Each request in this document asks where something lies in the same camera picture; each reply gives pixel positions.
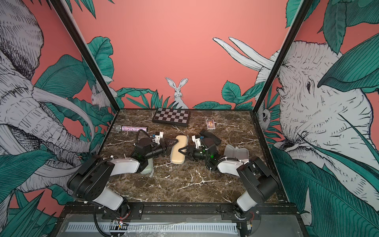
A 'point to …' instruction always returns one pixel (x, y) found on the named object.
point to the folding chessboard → (171, 116)
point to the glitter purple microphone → (119, 128)
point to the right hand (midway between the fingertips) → (178, 151)
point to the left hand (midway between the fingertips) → (178, 143)
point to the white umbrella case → (176, 157)
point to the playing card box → (210, 124)
